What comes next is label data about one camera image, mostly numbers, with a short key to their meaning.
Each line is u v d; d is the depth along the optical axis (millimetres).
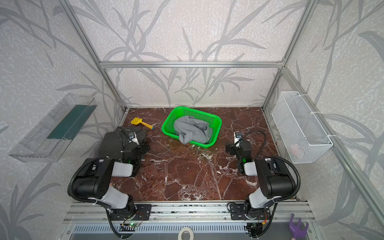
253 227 748
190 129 954
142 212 724
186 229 691
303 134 617
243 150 704
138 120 1089
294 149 743
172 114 1058
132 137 804
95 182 449
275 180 456
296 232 683
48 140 653
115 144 941
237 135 813
